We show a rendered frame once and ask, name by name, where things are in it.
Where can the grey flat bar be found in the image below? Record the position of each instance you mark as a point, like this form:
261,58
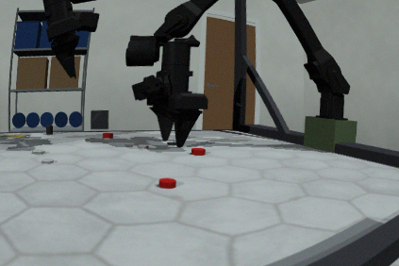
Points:
330,245

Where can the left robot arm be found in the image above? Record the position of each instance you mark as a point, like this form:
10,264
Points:
144,51

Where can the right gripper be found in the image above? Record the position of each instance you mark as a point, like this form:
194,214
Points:
64,44

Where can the yellow blister-pack card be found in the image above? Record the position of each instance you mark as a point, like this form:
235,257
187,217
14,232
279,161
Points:
13,134

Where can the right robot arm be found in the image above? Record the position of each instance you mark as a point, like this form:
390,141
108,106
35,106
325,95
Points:
88,20

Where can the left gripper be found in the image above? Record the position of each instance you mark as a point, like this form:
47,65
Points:
179,102

